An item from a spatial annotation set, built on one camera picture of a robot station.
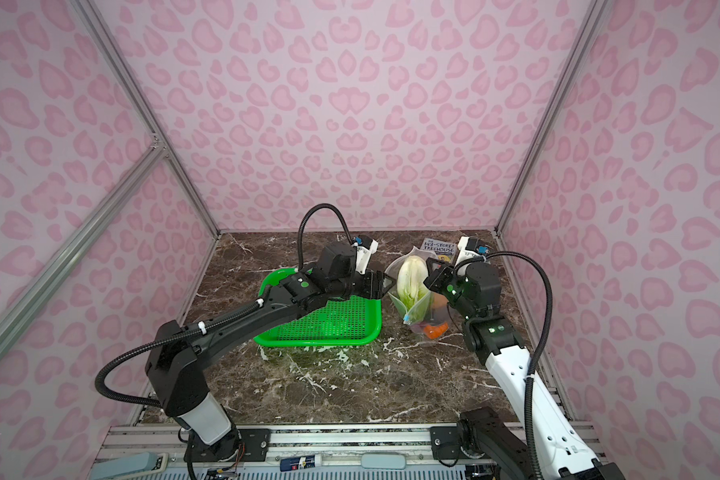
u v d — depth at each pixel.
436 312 0.79
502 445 0.56
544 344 0.50
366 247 0.69
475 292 0.52
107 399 0.43
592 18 0.70
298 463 0.69
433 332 0.86
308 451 0.72
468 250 0.64
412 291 0.77
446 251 1.11
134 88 0.80
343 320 0.95
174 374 0.43
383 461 0.69
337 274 0.61
